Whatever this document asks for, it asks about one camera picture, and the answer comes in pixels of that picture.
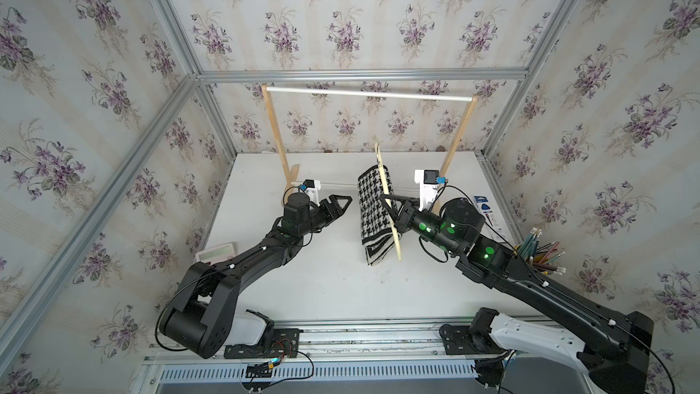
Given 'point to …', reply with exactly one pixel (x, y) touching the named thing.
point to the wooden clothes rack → (452, 154)
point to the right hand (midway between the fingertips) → (384, 198)
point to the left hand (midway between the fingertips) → (352, 207)
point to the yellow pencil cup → (541, 256)
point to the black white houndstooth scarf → (377, 233)
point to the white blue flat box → (486, 211)
